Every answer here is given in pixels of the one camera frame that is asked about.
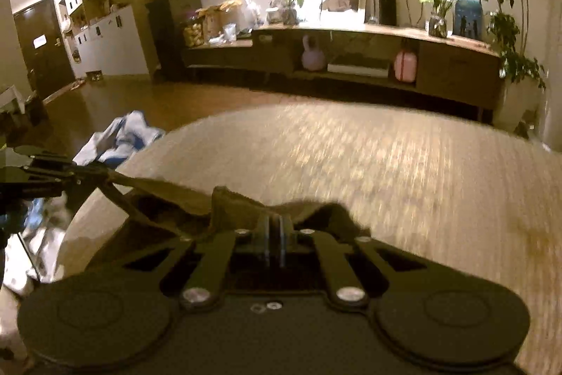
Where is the dark entrance door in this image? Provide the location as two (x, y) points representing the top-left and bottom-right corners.
(13, 0), (76, 100)

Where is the brown paper bag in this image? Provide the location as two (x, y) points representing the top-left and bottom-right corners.
(197, 0), (243, 43)

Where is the brown shirt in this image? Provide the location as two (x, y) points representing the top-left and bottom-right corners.
(104, 172), (375, 255)

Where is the tall black floor appliance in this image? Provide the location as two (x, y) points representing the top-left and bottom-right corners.
(146, 0), (187, 82)

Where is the tall potted green plant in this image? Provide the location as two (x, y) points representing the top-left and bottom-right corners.
(457, 0), (550, 135)

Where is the small black speaker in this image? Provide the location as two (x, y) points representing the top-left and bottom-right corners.
(377, 0), (398, 26)

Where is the clear cookie jar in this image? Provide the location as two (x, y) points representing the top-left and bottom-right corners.
(183, 17), (206, 48)

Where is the pink canister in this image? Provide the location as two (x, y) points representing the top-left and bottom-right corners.
(393, 41), (418, 84)

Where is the flat white box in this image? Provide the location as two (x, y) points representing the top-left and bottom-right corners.
(327, 60), (391, 78)

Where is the blue picture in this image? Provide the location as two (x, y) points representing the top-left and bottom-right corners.
(453, 0), (484, 39)

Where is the long wooden sideboard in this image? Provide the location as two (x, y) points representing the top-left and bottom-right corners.
(182, 24), (504, 123)

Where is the pink kettlebell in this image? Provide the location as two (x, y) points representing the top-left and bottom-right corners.
(301, 36), (327, 72)

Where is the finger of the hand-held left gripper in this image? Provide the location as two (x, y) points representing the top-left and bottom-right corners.
(26, 178), (112, 201)
(15, 146), (114, 179)

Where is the white framed picture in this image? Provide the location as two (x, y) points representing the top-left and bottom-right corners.
(322, 0), (368, 25)

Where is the vase with pink flowers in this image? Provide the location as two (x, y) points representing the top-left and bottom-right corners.
(265, 0), (306, 26)

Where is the clear plastic bag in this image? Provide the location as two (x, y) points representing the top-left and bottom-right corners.
(243, 0), (267, 27)

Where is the glass vase with green plant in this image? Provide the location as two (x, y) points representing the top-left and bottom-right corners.
(412, 0), (458, 39)

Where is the beige lace tablecloth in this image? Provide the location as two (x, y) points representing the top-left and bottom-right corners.
(57, 100), (562, 375)

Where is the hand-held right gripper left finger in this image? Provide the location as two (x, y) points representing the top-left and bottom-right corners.
(85, 212), (276, 312)

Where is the white and blue polo shirt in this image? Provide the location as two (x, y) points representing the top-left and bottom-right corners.
(72, 110), (166, 165)

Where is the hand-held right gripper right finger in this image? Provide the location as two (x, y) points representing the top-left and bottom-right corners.
(276, 212), (444, 312)

